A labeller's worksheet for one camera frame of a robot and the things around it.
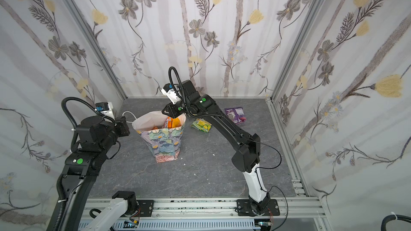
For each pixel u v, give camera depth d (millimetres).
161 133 751
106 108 541
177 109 661
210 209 748
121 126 580
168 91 661
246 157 556
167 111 730
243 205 747
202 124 1016
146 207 738
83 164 425
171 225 703
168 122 817
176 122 843
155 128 913
